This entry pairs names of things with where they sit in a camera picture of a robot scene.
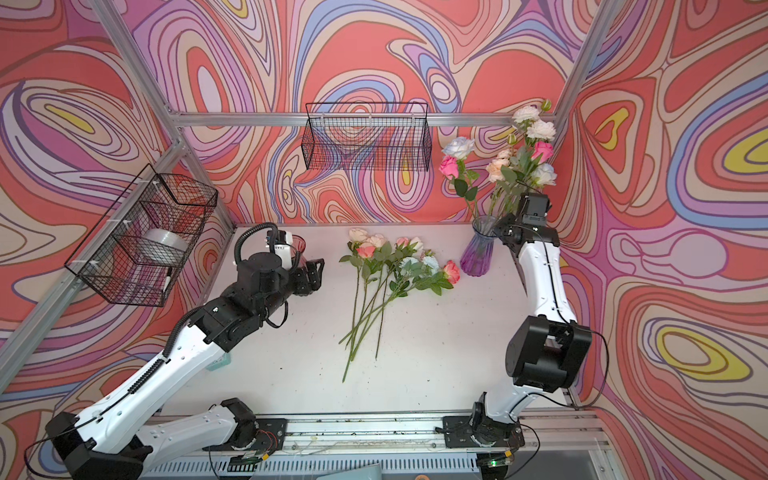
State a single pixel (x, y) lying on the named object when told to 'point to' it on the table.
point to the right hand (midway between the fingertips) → (504, 234)
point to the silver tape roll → (164, 241)
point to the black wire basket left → (137, 251)
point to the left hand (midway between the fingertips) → (314, 259)
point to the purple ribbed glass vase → (477, 256)
